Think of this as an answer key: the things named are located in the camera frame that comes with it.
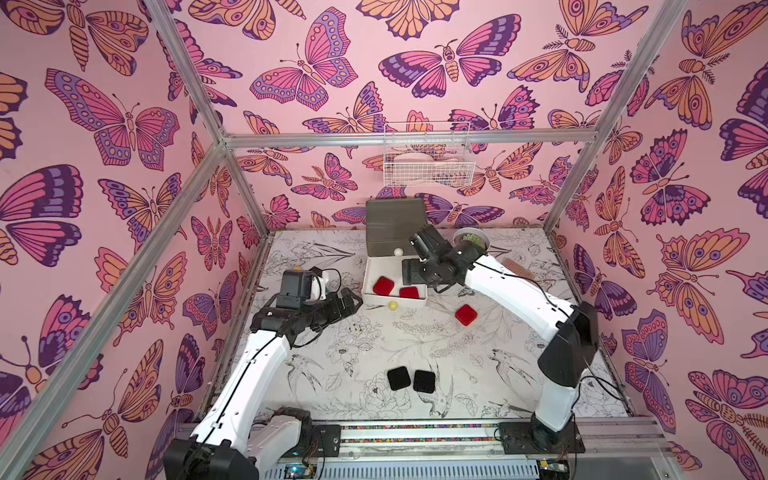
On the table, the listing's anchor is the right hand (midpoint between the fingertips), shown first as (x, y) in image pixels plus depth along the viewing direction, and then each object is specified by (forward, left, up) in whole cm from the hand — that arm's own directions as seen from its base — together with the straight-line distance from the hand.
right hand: (408, 277), depth 82 cm
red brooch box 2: (-1, -19, -19) cm, 27 cm away
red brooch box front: (+4, +8, -10) cm, 13 cm away
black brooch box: (-21, +2, -19) cm, 29 cm away
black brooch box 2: (-22, -5, -18) cm, 29 cm away
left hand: (-8, +15, -1) cm, 17 cm away
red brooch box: (+2, -1, -11) cm, 11 cm away
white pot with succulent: (+26, -25, -10) cm, 37 cm away
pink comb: (+18, -40, -20) cm, 49 cm away
